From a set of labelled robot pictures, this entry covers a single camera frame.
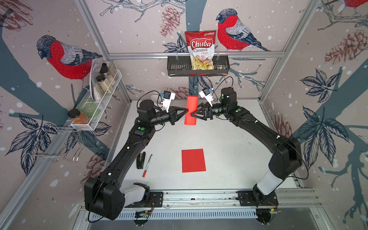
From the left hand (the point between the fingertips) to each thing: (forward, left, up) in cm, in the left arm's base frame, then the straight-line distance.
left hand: (189, 108), depth 66 cm
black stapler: (-11, +30, -35) cm, 48 cm away
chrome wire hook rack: (-17, +53, -1) cm, 56 cm away
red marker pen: (-14, +26, -37) cm, 47 cm away
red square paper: (-11, -2, -38) cm, 39 cm away
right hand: (+1, -1, -5) cm, 5 cm away
